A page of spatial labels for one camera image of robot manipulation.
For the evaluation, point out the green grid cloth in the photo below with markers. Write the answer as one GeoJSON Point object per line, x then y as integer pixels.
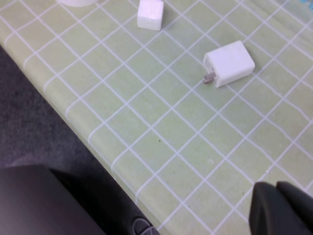
{"type": "Point", "coordinates": [187, 153]}

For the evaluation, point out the white power adapter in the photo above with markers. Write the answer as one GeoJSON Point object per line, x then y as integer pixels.
{"type": "Point", "coordinates": [227, 64]}

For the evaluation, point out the white foam cube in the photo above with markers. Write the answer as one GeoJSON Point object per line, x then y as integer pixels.
{"type": "Point", "coordinates": [150, 14]}

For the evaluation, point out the white tape roll lower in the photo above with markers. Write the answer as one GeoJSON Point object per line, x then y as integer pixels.
{"type": "Point", "coordinates": [77, 3]}

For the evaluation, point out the right gripper own finger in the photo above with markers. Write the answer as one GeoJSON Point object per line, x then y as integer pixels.
{"type": "Point", "coordinates": [282, 209]}

